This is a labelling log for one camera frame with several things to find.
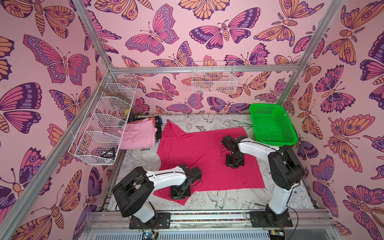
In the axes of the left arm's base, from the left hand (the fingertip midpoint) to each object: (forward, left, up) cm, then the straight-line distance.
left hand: (183, 198), depth 82 cm
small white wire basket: (+63, -18, +35) cm, 75 cm away
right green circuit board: (-16, -46, 0) cm, 48 cm away
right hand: (+17, -27, +2) cm, 32 cm away
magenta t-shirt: (+30, -12, +1) cm, 33 cm away
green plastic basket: (+51, -64, +2) cm, 82 cm away
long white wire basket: (+21, +42, +28) cm, 55 cm away
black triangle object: (+14, +35, +21) cm, 43 cm away
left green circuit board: (-17, +15, +1) cm, 22 cm away
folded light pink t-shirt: (+37, +30, +8) cm, 49 cm away
